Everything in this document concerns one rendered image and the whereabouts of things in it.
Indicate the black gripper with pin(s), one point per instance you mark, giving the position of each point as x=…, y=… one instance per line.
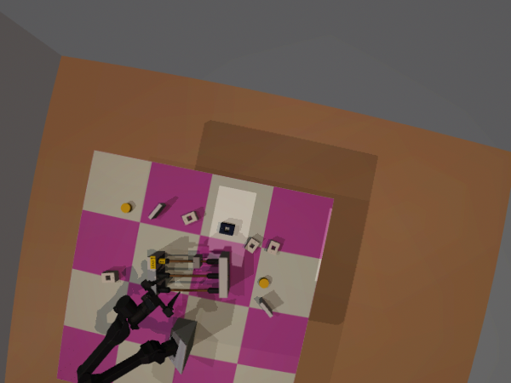
x=166, y=309

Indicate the orange-yellow round disc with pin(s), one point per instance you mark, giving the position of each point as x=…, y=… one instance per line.
x=264, y=282
x=126, y=207

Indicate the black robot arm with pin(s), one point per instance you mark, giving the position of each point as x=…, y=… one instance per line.
x=149, y=352

